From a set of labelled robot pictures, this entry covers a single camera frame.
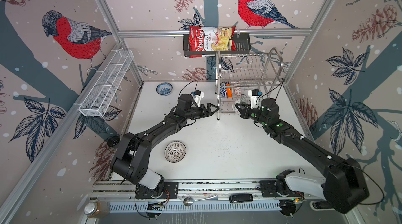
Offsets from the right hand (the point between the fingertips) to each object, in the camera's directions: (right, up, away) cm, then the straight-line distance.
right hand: (233, 107), depth 80 cm
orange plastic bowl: (0, +9, +19) cm, 21 cm away
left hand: (-10, -2, 0) cm, 10 cm away
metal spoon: (-22, -43, -8) cm, 49 cm away
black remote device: (+1, -40, -11) cm, 42 cm away
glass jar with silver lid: (-59, -40, -18) cm, 73 cm away
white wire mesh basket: (-66, +13, -1) cm, 67 cm away
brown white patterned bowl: (-32, -25, +6) cm, 41 cm away
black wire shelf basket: (+9, +37, +15) cm, 41 cm away
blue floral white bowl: (-46, +11, +34) cm, 58 cm away
